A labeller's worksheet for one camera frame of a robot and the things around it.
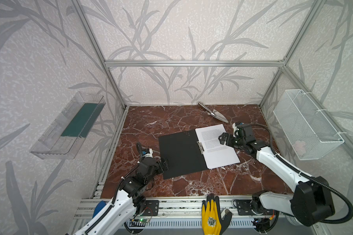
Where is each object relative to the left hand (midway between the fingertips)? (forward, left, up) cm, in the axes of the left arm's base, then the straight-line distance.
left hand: (165, 157), depth 82 cm
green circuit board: (-29, +9, -8) cm, 32 cm away
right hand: (+13, -34, +4) cm, 37 cm away
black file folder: (+7, -10, -10) cm, 15 cm away
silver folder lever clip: (+11, -22, -9) cm, 26 cm away
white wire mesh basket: (0, -66, +25) cm, 70 cm away
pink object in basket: (0, -69, +13) cm, 70 cm away
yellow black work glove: (-30, -24, -6) cm, 39 cm away
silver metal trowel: (+41, -34, -9) cm, 54 cm away
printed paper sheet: (+6, -31, -10) cm, 33 cm away
